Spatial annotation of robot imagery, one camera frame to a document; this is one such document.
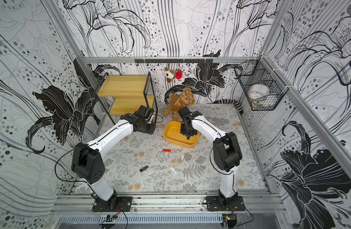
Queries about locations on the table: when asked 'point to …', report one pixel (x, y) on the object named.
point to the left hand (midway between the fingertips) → (152, 130)
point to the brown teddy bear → (178, 101)
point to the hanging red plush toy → (179, 74)
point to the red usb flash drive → (166, 150)
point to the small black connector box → (232, 220)
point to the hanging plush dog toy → (169, 74)
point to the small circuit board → (110, 218)
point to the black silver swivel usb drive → (144, 168)
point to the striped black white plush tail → (231, 101)
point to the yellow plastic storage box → (171, 134)
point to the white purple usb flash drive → (182, 157)
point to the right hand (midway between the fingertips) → (187, 131)
